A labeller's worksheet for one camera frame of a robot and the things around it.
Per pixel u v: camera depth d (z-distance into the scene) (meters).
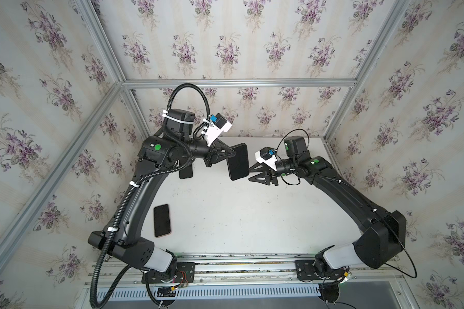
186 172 1.05
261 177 0.65
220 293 0.76
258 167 0.69
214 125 0.51
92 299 0.33
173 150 0.43
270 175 0.63
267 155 0.59
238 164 0.63
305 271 0.73
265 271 0.75
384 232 0.40
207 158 0.55
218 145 0.54
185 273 0.72
